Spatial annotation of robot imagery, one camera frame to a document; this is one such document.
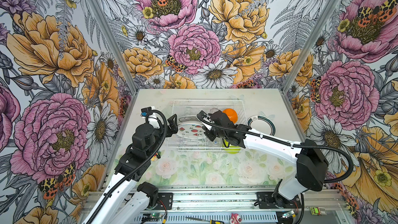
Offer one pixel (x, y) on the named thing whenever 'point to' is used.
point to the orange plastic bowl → (231, 114)
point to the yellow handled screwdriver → (211, 221)
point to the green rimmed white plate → (262, 124)
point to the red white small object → (235, 218)
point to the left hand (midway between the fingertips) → (168, 122)
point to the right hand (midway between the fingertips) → (205, 130)
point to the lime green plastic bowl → (231, 149)
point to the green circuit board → (156, 215)
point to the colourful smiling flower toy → (154, 158)
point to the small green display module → (318, 210)
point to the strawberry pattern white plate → (190, 130)
